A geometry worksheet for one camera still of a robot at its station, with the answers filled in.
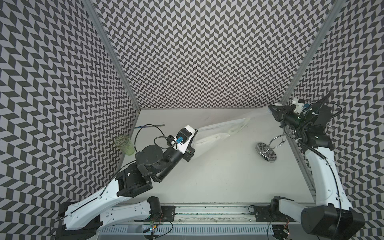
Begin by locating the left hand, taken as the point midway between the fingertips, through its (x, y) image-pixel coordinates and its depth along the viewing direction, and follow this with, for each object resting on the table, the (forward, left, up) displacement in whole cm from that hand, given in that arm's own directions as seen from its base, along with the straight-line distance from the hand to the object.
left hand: (193, 132), depth 54 cm
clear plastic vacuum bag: (+7, -5, -12) cm, 15 cm away
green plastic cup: (+17, +45, -34) cm, 59 cm away
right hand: (+16, -34, -4) cm, 38 cm away
